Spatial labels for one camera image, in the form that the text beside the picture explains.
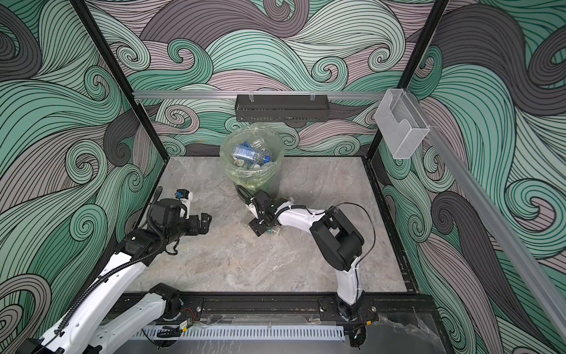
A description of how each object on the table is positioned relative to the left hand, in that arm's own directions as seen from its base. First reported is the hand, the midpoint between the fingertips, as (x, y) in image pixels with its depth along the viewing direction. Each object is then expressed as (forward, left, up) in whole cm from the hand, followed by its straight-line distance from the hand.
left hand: (199, 214), depth 76 cm
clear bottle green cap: (+2, -27, -14) cm, 30 cm away
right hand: (+6, -21, -16) cm, 27 cm away
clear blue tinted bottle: (+24, -17, +8) cm, 30 cm away
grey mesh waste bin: (+23, -18, +7) cm, 30 cm away
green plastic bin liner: (+12, -17, +9) cm, 23 cm away
